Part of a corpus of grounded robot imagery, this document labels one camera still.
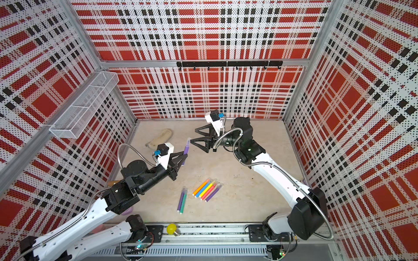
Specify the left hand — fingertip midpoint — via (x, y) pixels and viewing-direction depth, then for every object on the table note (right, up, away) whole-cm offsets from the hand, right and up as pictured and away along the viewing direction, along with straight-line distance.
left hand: (187, 154), depth 65 cm
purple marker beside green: (-7, -26, +19) cm, 33 cm away
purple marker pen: (0, +2, -3) cm, 3 cm away
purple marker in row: (+10, -23, +21) cm, 33 cm away
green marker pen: (-5, -27, +17) cm, 32 cm away
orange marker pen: (+3, -21, +23) cm, 31 cm away
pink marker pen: (+8, -22, +21) cm, 32 cm away
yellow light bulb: (-9, -36, +8) cm, 38 cm away
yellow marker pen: (+7, -21, +21) cm, 31 cm away
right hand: (+4, +7, -2) cm, 8 cm away
